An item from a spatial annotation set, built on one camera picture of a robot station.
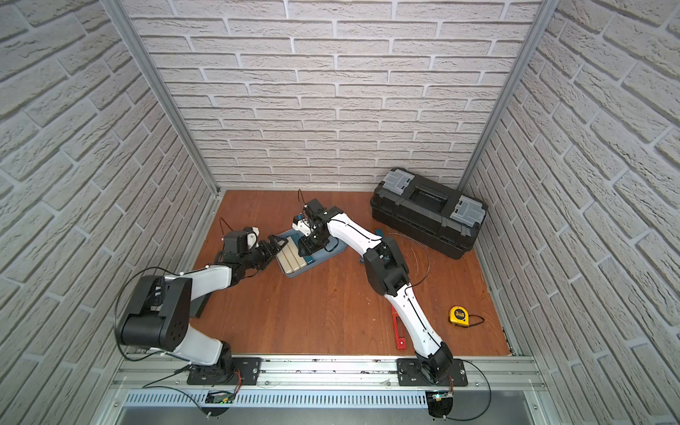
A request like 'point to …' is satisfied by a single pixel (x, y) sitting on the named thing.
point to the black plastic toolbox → (444, 220)
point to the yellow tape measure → (459, 315)
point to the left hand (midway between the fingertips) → (286, 242)
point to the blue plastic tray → (336, 246)
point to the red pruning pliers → (400, 329)
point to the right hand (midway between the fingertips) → (309, 249)
